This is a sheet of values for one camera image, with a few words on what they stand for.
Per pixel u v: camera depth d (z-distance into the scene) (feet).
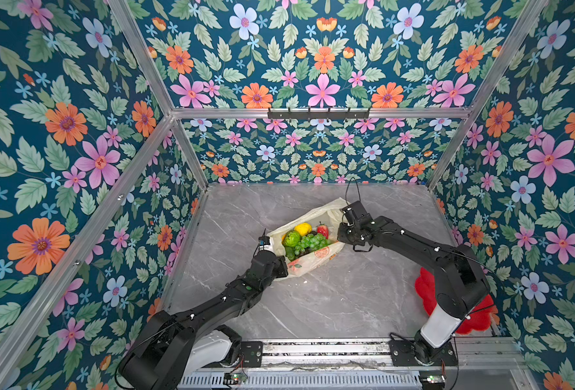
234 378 2.31
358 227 2.29
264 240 2.50
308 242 2.97
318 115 3.06
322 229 3.23
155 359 1.34
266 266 2.17
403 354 2.40
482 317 2.62
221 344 1.98
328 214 2.97
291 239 3.06
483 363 2.38
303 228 3.21
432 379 2.31
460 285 1.53
